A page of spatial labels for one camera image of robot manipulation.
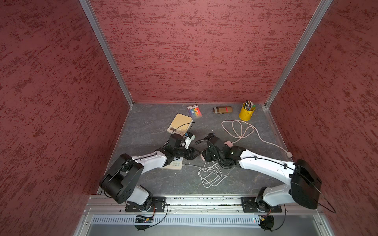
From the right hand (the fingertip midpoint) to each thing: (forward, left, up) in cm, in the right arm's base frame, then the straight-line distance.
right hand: (205, 156), depth 82 cm
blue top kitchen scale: (-2, +18, -7) cm, 19 cm away
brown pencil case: (+42, -16, -6) cm, 45 cm away
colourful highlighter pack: (+41, +6, -7) cm, 42 cm away
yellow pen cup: (+33, -32, +2) cm, 46 cm away
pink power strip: (+12, -17, -8) cm, 22 cm away
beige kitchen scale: (+8, +12, +22) cm, 26 cm away
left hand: (+3, +5, -2) cm, 6 cm away
